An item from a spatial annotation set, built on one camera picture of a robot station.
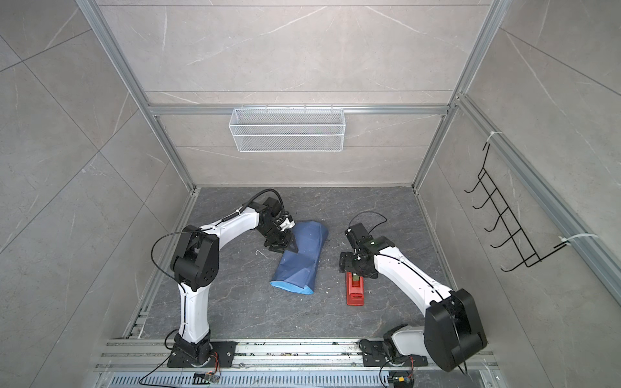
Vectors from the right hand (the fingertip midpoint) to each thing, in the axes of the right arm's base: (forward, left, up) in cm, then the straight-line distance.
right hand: (354, 268), depth 85 cm
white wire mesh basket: (+53, +23, +23) cm, 62 cm away
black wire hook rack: (-5, -42, +23) cm, 49 cm away
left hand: (+9, +22, -1) cm, 23 cm away
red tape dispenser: (-6, 0, -4) cm, 7 cm away
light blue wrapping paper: (-2, +21, +2) cm, 21 cm away
